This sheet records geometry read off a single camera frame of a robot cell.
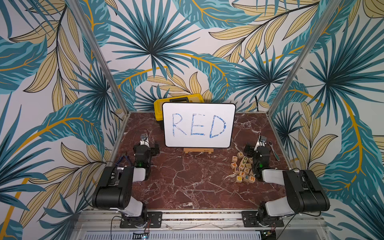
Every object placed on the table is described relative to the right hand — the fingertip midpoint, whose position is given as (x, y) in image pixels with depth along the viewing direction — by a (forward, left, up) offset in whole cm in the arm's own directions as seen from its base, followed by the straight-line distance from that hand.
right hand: (257, 144), depth 92 cm
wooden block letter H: (-19, +7, -6) cm, 21 cm away
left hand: (+3, +67, 0) cm, 67 cm away
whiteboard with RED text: (+7, +35, +10) cm, 37 cm away
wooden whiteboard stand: (-1, +35, -3) cm, 36 cm away
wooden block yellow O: (-19, +14, -7) cm, 24 cm away
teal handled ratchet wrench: (+5, -13, -7) cm, 16 cm away
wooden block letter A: (-4, +10, -7) cm, 12 cm away
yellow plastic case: (+35, +39, +8) cm, 53 cm away
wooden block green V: (-7, +8, -7) cm, 12 cm away
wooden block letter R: (-13, +14, -6) cm, 20 cm away
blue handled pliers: (-3, +84, -7) cm, 84 cm away
